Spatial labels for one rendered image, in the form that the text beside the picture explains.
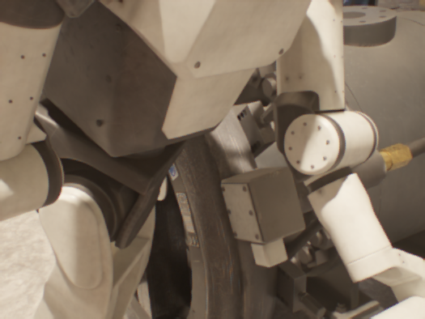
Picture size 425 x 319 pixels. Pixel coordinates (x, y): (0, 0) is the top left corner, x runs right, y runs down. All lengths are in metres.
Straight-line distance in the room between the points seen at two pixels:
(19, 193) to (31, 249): 1.86
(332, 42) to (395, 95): 0.60
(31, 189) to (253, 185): 0.41
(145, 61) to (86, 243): 0.28
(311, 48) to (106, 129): 0.30
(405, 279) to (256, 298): 0.34
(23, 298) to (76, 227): 1.45
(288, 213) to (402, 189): 0.49
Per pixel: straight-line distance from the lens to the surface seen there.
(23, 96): 0.58
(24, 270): 2.38
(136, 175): 0.75
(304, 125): 0.79
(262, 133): 1.05
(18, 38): 0.54
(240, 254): 1.06
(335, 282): 1.59
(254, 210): 0.95
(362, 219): 0.82
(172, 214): 1.32
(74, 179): 0.81
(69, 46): 0.69
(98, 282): 0.84
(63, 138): 0.78
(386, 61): 1.47
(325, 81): 0.82
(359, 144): 0.83
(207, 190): 1.04
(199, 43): 0.59
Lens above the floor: 1.25
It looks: 25 degrees down
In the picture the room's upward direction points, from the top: 4 degrees counter-clockwise
